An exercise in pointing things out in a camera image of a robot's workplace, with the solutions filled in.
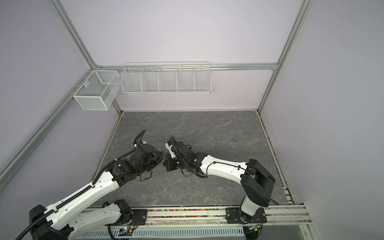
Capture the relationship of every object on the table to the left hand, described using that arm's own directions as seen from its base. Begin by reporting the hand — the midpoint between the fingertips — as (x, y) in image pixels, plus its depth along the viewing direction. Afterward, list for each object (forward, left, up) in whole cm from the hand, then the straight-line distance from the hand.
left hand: (163, 156), depth 76 cm
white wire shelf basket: (+52, 0, +12) cm, 53 cm away
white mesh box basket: (+48, +45, +7) cm, 66 cm away
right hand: (-3, +1, -4) cm, 5 cm away
